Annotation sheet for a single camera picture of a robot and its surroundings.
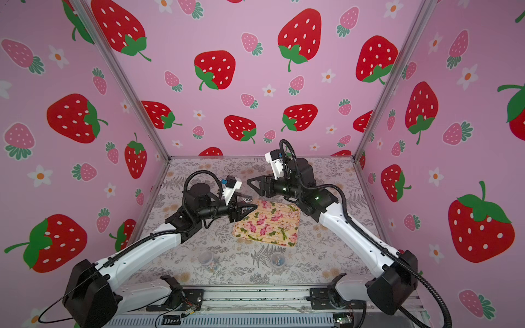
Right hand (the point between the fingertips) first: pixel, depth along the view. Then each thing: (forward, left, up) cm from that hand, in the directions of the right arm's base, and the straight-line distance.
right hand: (249, 184), depth 66 cm
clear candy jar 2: (-15, -11, -30) cm, 35 cm away
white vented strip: (-35, +6, -34) cm, 49 cm away
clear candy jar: (-16, +18, -30) cm, 38 cm away
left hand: (-2, -2, -8) cm, 8 cm away
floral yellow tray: (+5, -7, -34) cm, 35 cm away
